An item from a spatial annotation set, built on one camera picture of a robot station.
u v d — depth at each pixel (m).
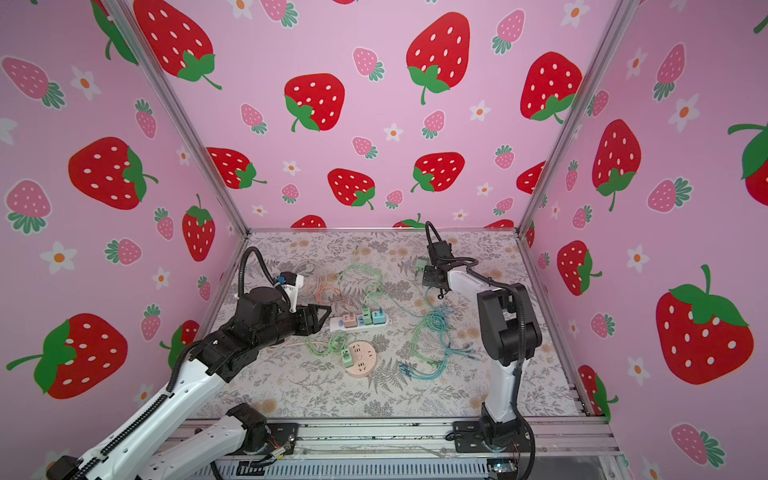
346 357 0.80
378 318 0.88
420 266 1.07
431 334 0.93
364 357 0.86
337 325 0.91
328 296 1.01
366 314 0.88
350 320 0.88
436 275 0.75
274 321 0.58
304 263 1.09
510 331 0.52
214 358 0.50
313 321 0.65
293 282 0.66
